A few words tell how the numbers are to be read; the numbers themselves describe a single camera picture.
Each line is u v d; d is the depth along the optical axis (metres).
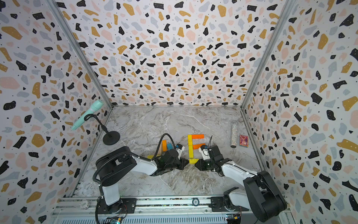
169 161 0.72
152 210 0.73
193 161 0.90
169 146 0.97
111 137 1.00
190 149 0.95
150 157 0.64
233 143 0.97
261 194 0.43
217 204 0.74
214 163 0.70
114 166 0.51
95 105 0.76
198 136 1.03
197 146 0.98
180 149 0.83
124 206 0.73
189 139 1.00
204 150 0.82
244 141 1.00
